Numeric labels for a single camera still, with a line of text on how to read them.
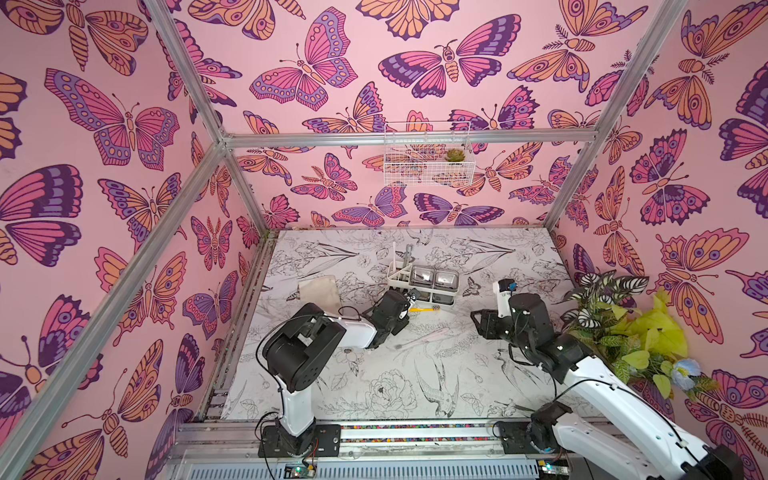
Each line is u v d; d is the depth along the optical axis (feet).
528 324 1.90
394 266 3.19
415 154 3.19
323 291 3.36
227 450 2.41
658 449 1.36
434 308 3.19
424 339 3.00
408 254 3.70
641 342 2.13
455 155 3.02
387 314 2.50
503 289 2.30
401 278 3.18
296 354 1.61
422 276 3.55
